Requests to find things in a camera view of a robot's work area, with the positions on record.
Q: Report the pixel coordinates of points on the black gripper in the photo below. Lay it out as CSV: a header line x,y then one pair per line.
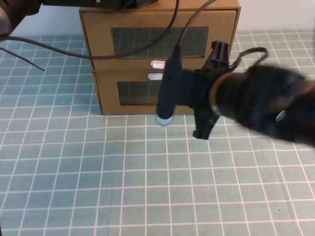
x,y
196,86

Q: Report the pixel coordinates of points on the brown cardboard shoebox drawer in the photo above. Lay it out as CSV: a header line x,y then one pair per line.
x,y
156,28
127,91

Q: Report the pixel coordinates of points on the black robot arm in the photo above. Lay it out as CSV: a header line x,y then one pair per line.
x,y
267,99

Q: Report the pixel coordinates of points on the cyan checkered tablecloth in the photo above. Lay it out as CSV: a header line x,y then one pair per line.
x,y
67,170

